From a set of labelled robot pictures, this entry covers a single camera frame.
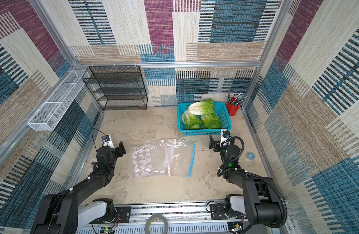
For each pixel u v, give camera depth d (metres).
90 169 0.88
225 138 0.73
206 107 0.99
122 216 0.73
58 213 0.45
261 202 0.43
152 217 0.71
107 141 0.74
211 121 1.00
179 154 0.94
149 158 0.89
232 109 1.09
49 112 0.73
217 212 0.73
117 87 1.08
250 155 0.93
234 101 1.11
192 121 1.00
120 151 0.79
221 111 1.09
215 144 0.78
